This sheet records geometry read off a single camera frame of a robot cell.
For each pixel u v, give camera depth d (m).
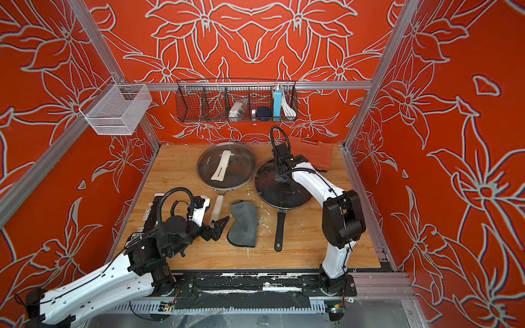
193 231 0.61
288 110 0.91
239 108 0.93
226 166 0.93
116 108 0.92
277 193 0.98
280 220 0.80
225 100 1.01
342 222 0.50
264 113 0.96
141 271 0.51
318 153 1.10
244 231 0.84
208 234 0.62
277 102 0.86
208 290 0.73
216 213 0.80
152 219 0.90
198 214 0.60
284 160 0.66
